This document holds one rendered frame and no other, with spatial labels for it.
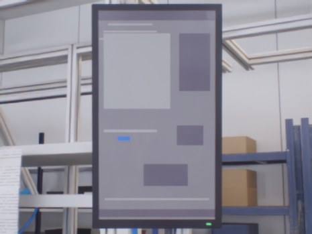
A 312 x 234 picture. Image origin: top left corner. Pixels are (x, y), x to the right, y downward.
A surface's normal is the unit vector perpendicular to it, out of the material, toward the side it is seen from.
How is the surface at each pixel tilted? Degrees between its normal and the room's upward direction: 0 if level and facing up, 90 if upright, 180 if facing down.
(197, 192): 101
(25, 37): 90
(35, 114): 90
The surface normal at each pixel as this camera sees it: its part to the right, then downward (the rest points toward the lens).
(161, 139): 0.00, 0.02
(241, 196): -0.43, -0.15
